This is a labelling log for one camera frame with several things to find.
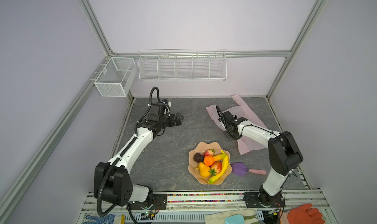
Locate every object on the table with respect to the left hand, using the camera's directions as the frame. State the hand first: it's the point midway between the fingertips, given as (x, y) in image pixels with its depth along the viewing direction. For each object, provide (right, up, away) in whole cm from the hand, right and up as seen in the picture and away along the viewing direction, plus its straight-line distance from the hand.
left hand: (177, 118), depth 83 cm
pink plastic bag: (+41, -17, +6) cm, 44 cm away
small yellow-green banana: (+23, -21, -2) cm, 32 cm away
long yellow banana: (+25, -27, -4) cm, 37 cm away
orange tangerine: (+17, -23, -2) cm, 29 cm away
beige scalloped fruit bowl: (+9, -27, -1) cm, 29 cm away
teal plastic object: (+29, -47, -14) cm, 57 cm away
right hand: (+35, -8, +11) cm, 37 cm away
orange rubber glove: (+62, -45, -13) cm, 78 cm away
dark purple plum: (+12, -22, 0) cm, 25 cm away
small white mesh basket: (-44, +27, +16) cm, 55 cm away
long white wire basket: (+2, +34, +16) cm, 38 cm away
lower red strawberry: (+21, -25, -7) cm, 34 cm away
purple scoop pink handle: (+36, -29, -1) cm, 46 cm away
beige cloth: (+33, -46, -14) cm, 59 cm away
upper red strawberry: (+18, -20, +2) cm, 27 cm away
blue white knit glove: (-32, -47, -14) cm, 58 cm away
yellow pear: (+15, -27, -6) cm, 31 cm away
